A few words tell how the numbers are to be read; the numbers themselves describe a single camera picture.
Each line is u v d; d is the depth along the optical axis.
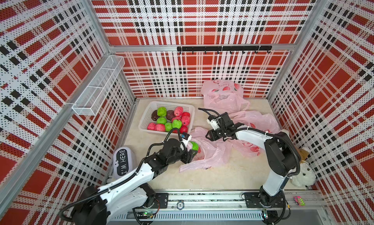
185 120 0.96
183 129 0.96
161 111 0.99
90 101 0.93
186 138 0.69
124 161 0.78
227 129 0.72
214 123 0.85
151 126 0.96
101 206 0.40
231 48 0.88
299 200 0.72
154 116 1.01
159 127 0.93
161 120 1.00
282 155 0.48
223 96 1.22
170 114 1.02
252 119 0.97
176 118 1.01
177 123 0.93
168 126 0.96
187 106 1.05
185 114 1.04
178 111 1.01
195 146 0.76
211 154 0.79
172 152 0.61
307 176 0.75
